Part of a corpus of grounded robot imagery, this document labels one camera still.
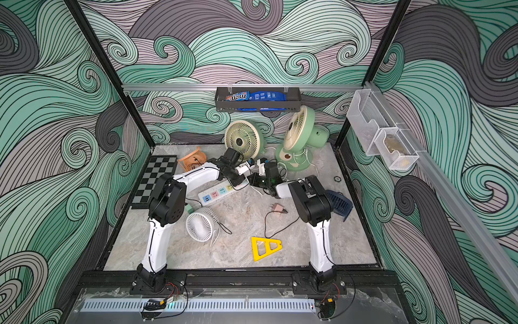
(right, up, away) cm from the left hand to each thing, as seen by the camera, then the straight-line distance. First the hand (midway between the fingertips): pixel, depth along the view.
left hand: (242, 173), depth 100 cm
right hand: (+4, -2, +2) cm, 5 cm away
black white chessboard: (-46, +4, +6) cm, 47 cm away
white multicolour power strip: (-14, -10, -5) cm, 18 cm away
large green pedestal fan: (+27, +18, -15) cm, 36 cm away
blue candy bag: (+8, +37, -8) cm, 38 cm away
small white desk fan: (-15, -19, -22) cm, 32 cm away
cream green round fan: (+2, +18, +4) cm, 19 cm away
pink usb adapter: (+17, -16, -8) cm, 24 cm away
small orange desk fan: (-26, +7, +4) cm, 27 cm away
